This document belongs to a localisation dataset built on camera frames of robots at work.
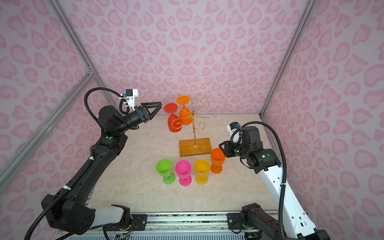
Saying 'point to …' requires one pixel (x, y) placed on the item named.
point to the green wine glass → (164, 167)
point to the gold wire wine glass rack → (193, 115)
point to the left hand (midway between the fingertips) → (161, 104)
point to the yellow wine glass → (202, 167)
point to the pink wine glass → (183, 168)
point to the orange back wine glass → (185, 115)
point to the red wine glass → (174, 121)
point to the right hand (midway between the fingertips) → (222, 144)
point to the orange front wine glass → (217, 158)
